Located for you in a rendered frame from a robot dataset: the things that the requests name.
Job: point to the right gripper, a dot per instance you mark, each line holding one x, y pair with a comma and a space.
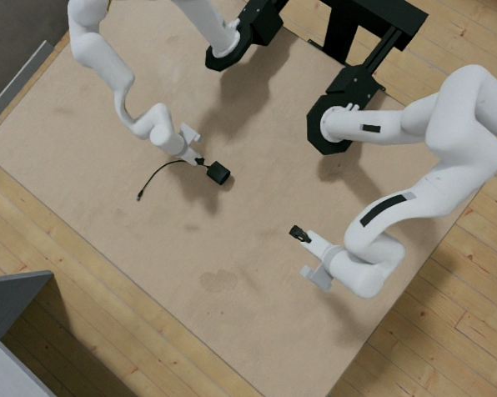
191, 156

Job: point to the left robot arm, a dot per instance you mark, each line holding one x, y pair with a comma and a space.
454, 122

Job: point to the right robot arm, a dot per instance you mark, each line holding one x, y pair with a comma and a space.
90, 48

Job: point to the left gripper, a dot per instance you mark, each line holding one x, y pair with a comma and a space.
316, 245

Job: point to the dark grey hollow cylinder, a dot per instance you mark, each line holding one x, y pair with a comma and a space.
218, 173

